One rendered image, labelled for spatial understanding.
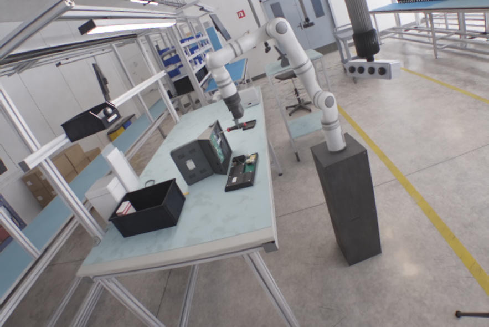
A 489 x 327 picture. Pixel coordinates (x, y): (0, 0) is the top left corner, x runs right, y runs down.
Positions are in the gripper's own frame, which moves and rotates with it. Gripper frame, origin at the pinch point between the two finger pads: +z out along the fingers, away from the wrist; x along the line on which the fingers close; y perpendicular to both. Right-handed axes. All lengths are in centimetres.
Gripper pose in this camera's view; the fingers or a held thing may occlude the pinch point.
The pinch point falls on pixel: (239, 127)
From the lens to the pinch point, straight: 125.0
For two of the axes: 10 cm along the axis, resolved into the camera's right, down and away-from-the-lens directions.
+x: 0.6, -5.2, 8.5
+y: 9.2, -3.0, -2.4
